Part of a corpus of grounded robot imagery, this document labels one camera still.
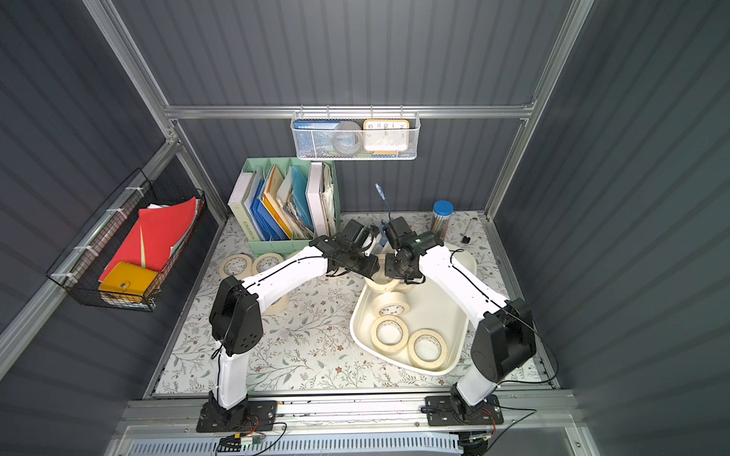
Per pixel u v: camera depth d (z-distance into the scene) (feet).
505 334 1.43
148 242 2.41
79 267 2.00
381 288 2.71
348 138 2.97
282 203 3.07
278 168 3.43
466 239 3.56
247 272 3.29
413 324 2.93
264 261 3.43
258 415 2.41
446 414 2.41
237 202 2.91
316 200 3.07
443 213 3.15
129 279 2.12
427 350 2.76
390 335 2.84
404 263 1.93
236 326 1.60
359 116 2.90
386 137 2.89
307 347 2.82
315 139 2.77
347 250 2.24
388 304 2.75
